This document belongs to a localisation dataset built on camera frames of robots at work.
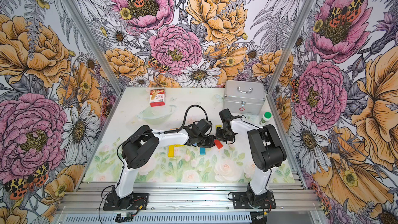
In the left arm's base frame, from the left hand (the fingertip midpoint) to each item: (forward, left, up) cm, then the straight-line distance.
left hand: (213, 147), depth 92 cm
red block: (+2, -3, 0) cm, 4 cm away
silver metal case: (+29, -20, +11) cm, 37 cm away
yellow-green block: (+8, -3, +11) cm, 14 cm away
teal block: (-3, +6, +1) cm, 7 cm away
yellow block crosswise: (-12, +18, +28) cm, 35 cm away
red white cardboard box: (+36, +38, +4) cm, 52 cm away
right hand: (+3, -4, 0) cm, 5 cm away
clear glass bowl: (+25, +38, -2) cm, 45 cm away
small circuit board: (-32, +42, -3) cm, 53 cm away
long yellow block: (-1, +25, -2) cm, 25 cm away
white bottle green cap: (+15, -33, +8) cm, 37 cm away
